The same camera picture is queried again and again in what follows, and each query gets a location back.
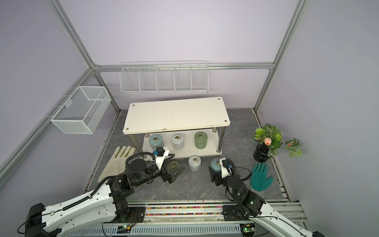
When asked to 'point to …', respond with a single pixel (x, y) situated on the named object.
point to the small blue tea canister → (155, 140)
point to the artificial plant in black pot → (268, 138)
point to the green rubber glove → (259, 179)
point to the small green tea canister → (201, 138)
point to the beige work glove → (118, 165)
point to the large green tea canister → (174, 167)
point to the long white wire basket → (164, 77)
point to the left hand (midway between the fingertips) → (179, 162)
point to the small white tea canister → (177, 140)
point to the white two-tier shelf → (190, 126)
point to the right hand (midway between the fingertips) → (216, 164)
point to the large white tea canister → (194, 163)
